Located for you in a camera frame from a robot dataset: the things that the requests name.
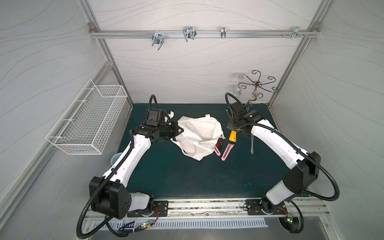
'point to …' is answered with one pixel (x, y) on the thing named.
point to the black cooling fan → (291, 224)
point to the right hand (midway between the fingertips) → (234, 124)
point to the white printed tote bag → (200, 136)
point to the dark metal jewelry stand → (257, 84)
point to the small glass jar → (237, 90)
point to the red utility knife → (219, 142)
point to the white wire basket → (87, 124)
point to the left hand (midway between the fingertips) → (184, 130)
